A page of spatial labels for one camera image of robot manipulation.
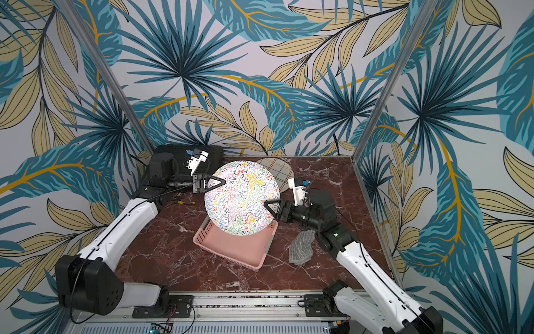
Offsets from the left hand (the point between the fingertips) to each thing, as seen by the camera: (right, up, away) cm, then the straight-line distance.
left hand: (223, 185), depth 69 cm
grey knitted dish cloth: (+28, -26, +13) cm, 40 cm away
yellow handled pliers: (-24, -10, +31) cm, 41 cm away
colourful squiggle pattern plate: (+5, -7, +1) cm, 9 cm away
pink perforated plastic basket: (+6, -27, +16) cm, 33 cm away
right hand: (+15, -6, 0) cm, 16 cm away
